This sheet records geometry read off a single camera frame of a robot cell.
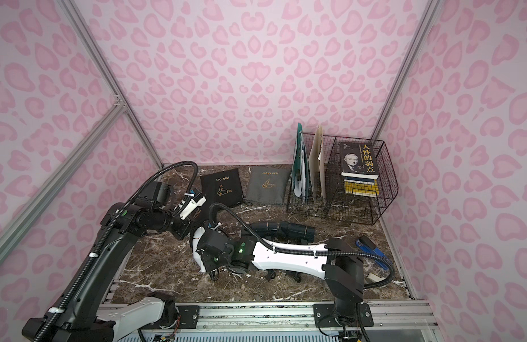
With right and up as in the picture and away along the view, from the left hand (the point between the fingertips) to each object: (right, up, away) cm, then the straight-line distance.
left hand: (198, 222), depth 71 cm
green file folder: (+37, +17, +16) cm, 44 cm away
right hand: (+3, -12, +2) cm, 13 cm away
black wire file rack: (+66, +1, +29) cm, 72 cm away
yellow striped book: (+65, +13, +24) cm, 70 cm away
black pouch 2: (-1, +11, +42) cm, 43 cm away
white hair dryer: (0, -11, 0) cm, 11 cm away
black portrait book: (+63, +24, +21) cm, 71 cm away
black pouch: (0, +2, +2) cm, 3 cm away
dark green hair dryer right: (+35, -7, +16) cm, 39 cm away
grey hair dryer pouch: (+23, +12, +39) cm, 46 cm away
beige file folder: (+43, +25, +15) cm, 52 cm away
